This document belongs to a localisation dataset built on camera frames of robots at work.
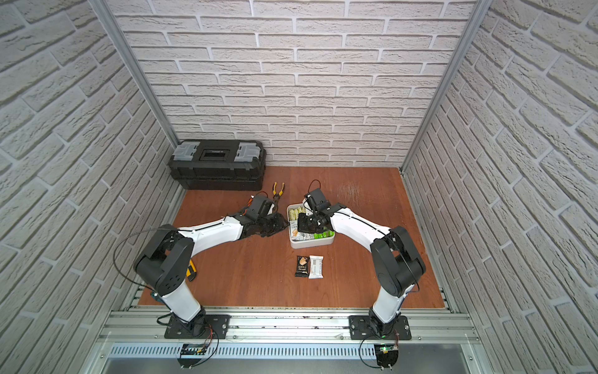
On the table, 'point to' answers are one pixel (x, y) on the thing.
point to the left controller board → (191, 349)
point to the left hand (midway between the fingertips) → (290, 222)
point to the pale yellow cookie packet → (293, 214)
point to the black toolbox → (219, 165)
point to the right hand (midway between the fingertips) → (301, 226)
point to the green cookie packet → (326, 234)
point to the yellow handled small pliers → (277, 195)
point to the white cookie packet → (316, 267)
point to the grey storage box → (299, 239)
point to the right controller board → (386, 354)
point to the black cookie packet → (302, 269)
